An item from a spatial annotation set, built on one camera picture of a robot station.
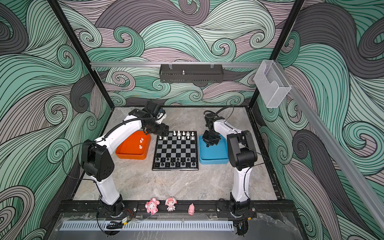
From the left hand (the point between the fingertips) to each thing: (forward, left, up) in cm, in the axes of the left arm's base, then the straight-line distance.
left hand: (164, 131), depth 87 cm
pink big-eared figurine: (-37, +3, -11) cm, 39 cm away
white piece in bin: (-4, +16, -14) cm, 22 cm away
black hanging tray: (+33, -15, +18) cm, 41 cm away
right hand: (0, -27, -12) cm, 30 cm away
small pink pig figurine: (-38, -17, -13) cm, 44 cm away
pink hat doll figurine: (-35, -6, -11) cm, 37 cm away
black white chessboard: (-6, -8, -13) cm, 16 cm away
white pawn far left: (+3, +4, -13) cm, 14 cm away
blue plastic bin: (-8, -31, -14) cm, 35 cm away
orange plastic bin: (-4, +19, -14) cm, 24 cm away
